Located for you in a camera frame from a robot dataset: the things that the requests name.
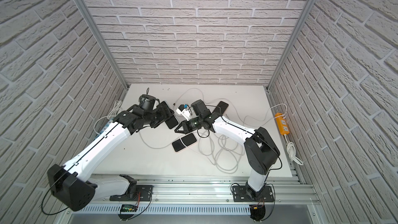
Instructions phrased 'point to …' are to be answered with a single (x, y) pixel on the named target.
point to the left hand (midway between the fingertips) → (170, 111)
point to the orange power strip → (283, 126)
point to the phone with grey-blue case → (171, 122)
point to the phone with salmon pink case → (223, 107)
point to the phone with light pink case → (188, 140)
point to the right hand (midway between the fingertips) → (172, 134)
